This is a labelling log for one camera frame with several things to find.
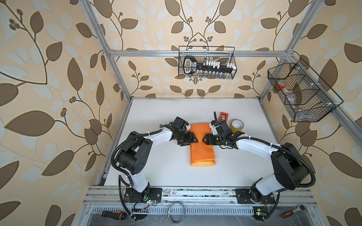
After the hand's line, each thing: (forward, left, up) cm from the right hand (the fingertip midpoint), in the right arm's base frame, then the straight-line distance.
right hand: (206, 141), depth 89 cm
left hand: (0, +7, +1) cm, 7 cm away
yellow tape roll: (+11, -21, -4) cm, 24 cm away
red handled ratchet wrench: (-36, -44, -5) cm, 57 cm away
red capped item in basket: (+26, -48, +23) cm, 59 cm away
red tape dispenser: (+20, -17, 0) cm, 26 cm away
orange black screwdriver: (-36, +49, -3) cm, 61 cm away
